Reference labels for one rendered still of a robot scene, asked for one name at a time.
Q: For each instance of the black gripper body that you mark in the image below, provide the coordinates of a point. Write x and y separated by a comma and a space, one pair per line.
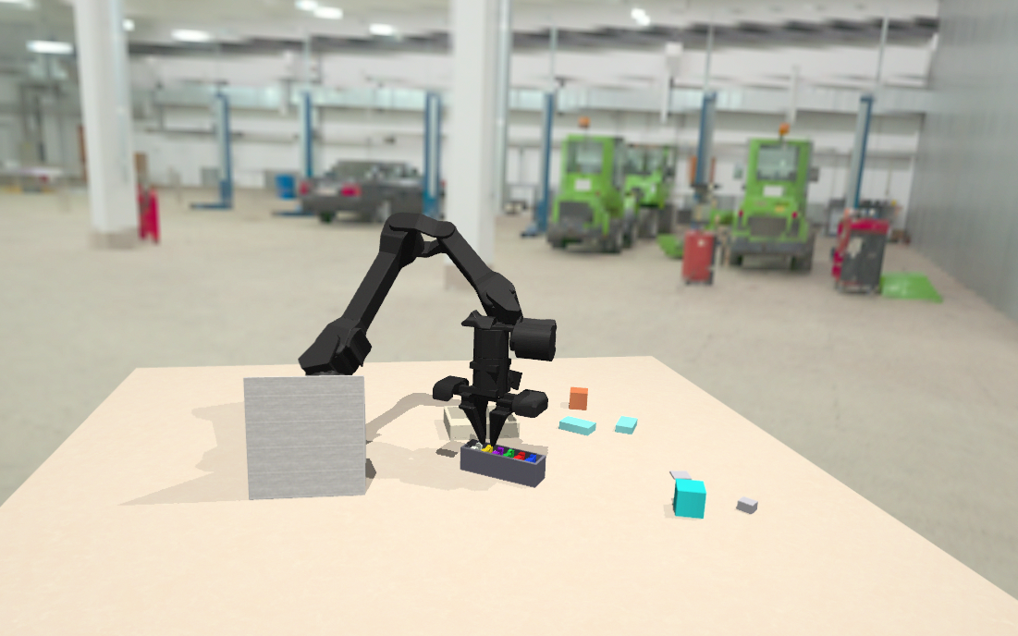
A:
490, 383

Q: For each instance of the orange block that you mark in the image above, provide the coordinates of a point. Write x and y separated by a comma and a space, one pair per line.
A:
578, 398

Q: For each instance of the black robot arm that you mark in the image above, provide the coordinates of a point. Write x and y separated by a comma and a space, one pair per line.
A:
343, 346

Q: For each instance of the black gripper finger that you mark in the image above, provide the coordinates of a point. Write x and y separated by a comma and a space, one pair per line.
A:
497, 419
477, 417

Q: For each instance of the beige square tray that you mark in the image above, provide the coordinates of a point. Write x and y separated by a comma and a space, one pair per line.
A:
459, 427

